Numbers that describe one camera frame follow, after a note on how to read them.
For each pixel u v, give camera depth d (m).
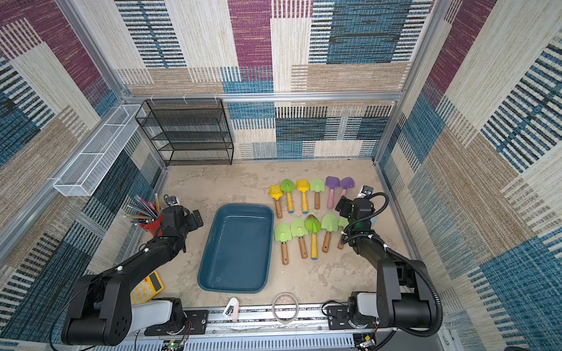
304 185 1.08
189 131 1.08
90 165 0.74
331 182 1.09
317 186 1.08
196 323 0.73
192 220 0.81
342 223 0.94
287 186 1.08
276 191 1.05
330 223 0.95
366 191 0.77
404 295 0.42
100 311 0.41
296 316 0.74
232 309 0.75
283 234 0.92
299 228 0.94
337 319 0.73
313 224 0.94
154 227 0.90
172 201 0.78
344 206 0.82
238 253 0.93
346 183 1.09
